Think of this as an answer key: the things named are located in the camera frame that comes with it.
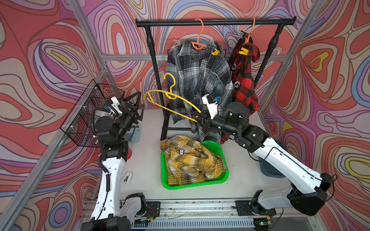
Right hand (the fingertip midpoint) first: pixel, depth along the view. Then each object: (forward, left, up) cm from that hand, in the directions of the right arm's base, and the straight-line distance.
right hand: (193, 117), depth 61 cm
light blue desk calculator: (+16, +39, -37) cm, 56 cm away
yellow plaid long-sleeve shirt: (-8, +3, -26) cm, 28 cm away
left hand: (+5, +20, +6) cm, 21 cm away
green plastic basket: (+4, -15, -35) cm, 38 cm away
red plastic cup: (+5, +41, -38) cm, 56 cm away
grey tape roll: (+10, +46, -6) cm, 48 cm away
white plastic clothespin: (-1, +6, -27) cm, 28 cm away
